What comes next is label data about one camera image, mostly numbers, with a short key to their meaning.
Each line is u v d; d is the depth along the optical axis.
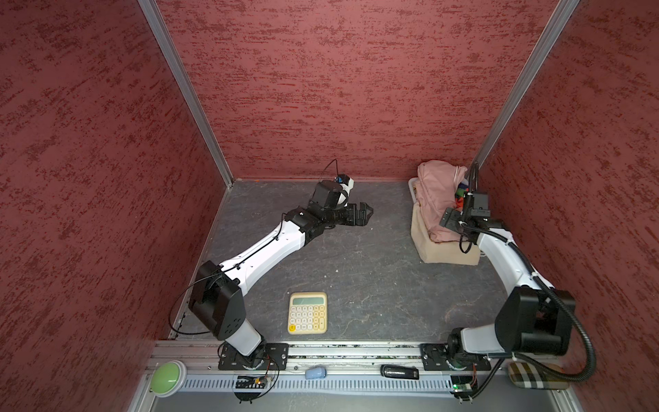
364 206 0.70
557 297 0.41
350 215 0.69
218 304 0.42
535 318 0.43
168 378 0.70
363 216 0.70
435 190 0.97
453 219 0.79
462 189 1.03
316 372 0.70
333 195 0.61
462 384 0.71
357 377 0.72
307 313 0.81
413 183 1.06
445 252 0.90
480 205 0.66
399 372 0.72
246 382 0.73
